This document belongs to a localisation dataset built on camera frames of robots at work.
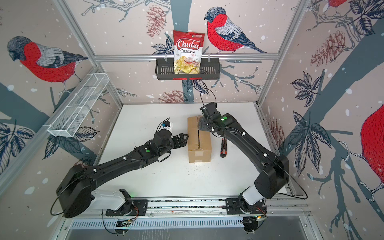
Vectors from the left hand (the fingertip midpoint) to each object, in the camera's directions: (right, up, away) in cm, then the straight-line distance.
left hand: (183, 137), depth 79 cm
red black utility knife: (+25, -9, +15) cm, 31 cm away
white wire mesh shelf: (-57, +19, 0) cm, 60 cm away
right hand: (+11, +5, +2) cm, 13 cm away
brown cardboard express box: (+9, -3, -1) cm, 9 cm away
